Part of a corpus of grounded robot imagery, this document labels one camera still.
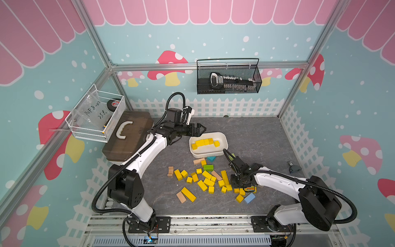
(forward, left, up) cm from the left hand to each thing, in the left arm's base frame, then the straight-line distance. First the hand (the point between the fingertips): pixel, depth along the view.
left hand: (199, 130), depth 82 cm
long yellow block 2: (-17, -15, -22) cm, 32 cm away
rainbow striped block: (-23, -30, -21) cm, 43 cm away
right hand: (-20, -20, -23) cm, 36 cm away
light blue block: (-28, -27, -22) cm, 45 cm away
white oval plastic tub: (+6, -6, -22) cm, 23 cm away
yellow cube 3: (+8, -12, -23) cm, 27 cm away
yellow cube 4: (+8, -7, -21) cm, 23 cm away
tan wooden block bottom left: (-28, +9, -23) cm, 37 cm away
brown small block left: (-13, +17, -23) cm, 32 cm away
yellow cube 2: (+7, 0, -21) cm, 22 cm away
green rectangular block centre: (-11, -6, -22) cm, 25 cm away
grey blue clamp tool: (-10, -57, -22) cm, 62 cm away
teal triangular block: (-5, -8, -21) cm, 23 cm away
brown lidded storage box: (-2, +39, -4) cm, 39 cm away
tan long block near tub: (-6, 0, -22) cm, 23 cm away
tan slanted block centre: (-16, -10, -22) cm, 29 cm away
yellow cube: (+4, +4, -22) cm, 23 cm away
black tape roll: (+9, +46, +9) cm, 48 cm away
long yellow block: (-27, +4, -23) cm, 36 cm away
